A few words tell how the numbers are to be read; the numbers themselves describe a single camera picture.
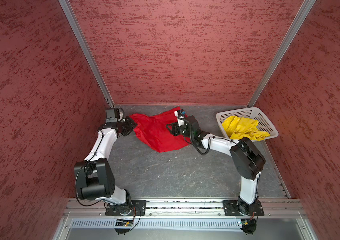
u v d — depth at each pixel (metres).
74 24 0.77
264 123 1.01
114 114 0.67
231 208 0.74
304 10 0.72
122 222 0.72
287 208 0.76
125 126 0.74
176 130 0.79
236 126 0.99
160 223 0.71
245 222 0.71
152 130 1.03
